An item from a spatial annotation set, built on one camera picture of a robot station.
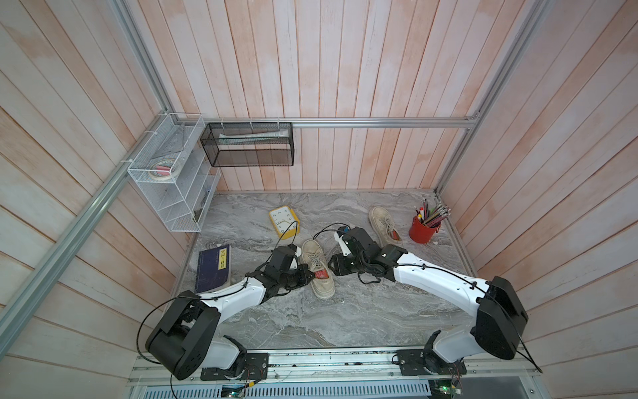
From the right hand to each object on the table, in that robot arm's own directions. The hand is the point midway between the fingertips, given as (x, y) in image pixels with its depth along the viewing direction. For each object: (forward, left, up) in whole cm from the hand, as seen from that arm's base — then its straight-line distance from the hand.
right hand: (332, 263), depth 83 cm
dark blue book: (+2, +45, -10) cm, 47 cm away
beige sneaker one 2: (+20, -21, -6) cm, 30 cm away
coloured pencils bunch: (+20, -39, +1) cm, 44 cm away
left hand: (-3, +6, -6) cm, 9 cm away
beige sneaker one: (+7, +7, -6) cm, 11 cm away
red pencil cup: (+18, -36, -7) cm, 41 cm away
